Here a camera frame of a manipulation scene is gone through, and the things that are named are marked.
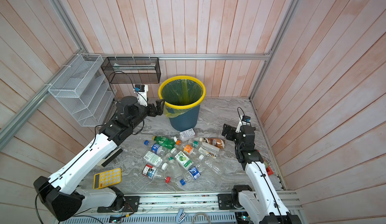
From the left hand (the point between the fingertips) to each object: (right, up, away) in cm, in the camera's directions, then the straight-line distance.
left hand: (157, 102), depth 71 cm
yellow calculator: (-29, -41, +9) cm, 51 cm away
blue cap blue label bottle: (+18, -38, +9) cm, 43 cm away
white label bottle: (+27, -27, +15) cm, 41 cm away
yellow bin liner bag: (+9, +9, +28) cm, 30 cm away
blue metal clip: (+11, -54, -2) cm, 55 cm away
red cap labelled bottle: (-5, -37, +7) cm, 38 cm away
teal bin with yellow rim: (+12, -8, +8) cm, 17 cm away
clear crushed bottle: (+27, -34, +11) cm, 45 cm away
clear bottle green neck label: (+20, -25, +20) cm, 38 cm away
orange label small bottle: (+15, -27, +17) cm, 35 cm away
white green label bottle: (-5, -32, +15) cm, 36 cm away
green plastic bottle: (+1, -24, +22) cm, 33 cm away
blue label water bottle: (-3, -27, +17) cm, 32 cm away
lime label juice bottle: (+12, -32, +13) cm, 37 cm away
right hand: (+39, -12, +10) cm, 42 cm away
